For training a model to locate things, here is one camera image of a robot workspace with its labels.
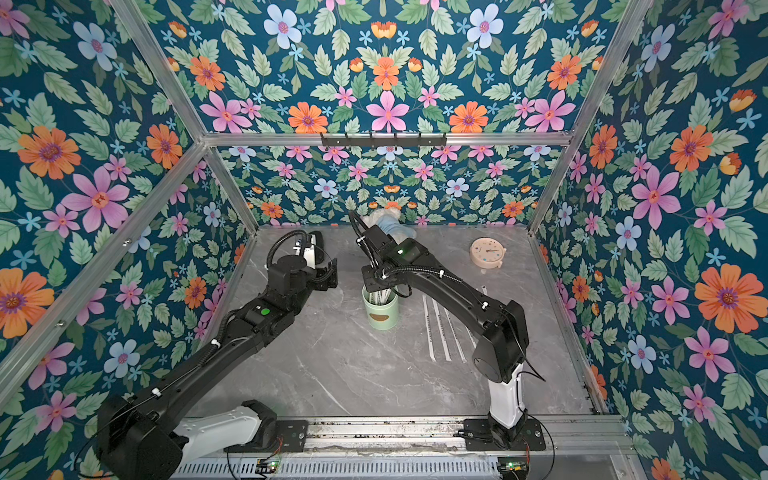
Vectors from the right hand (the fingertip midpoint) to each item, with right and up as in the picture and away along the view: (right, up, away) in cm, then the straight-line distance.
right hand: (381, 273), depth 82 cm
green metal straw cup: (0, -13, +4) cm, 13 cm away
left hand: (-15, +5, -4) cm, 16 cm away
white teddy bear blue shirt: (0, +18, +26) cm, 32 cm away
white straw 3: (+22, -20, +9) cm, 31 cm away
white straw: (+14, -22, +7) cm, 27 cm away
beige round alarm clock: (+37, +6, +27) cm, 46 cm away
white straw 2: (+18, -19, +10) cm, 28 cm away
